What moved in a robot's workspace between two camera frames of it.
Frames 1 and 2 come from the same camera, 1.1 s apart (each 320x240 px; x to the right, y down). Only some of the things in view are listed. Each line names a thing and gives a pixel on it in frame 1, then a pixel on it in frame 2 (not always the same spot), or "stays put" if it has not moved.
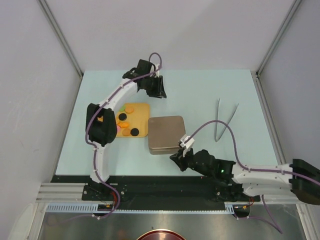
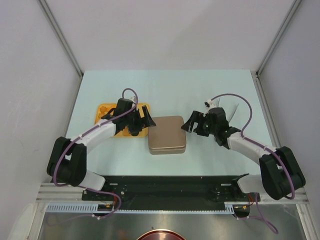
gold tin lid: (165, 133) stays put
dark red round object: (161, 234) stays put
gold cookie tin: (164, 148) stays put
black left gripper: (159, 90) → (138, 127)
